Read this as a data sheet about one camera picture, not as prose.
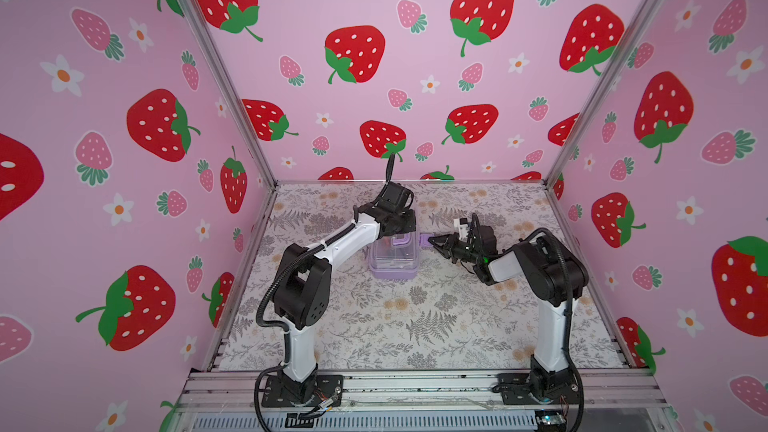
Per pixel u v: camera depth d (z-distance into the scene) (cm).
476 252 86
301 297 50
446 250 89
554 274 55
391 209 71
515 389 73
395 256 90
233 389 77
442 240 93
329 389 75
